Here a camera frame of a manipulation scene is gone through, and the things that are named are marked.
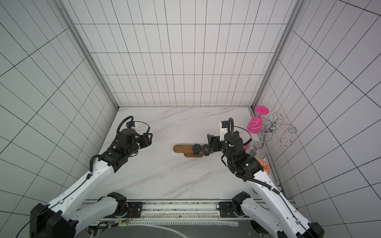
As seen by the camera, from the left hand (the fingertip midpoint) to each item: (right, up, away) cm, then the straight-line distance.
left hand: (147, 138), depth 81 cm
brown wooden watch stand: (+23, -8, +5) cm, 25 cm away
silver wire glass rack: (+67, 0, +1) cm, 67 cm away
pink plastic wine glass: (+58, +8, -6) cm, 59 cm away
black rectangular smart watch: (+34, -7, +5) cm, 35 cm away
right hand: (+37, +4, -7) cm, 38 cm away
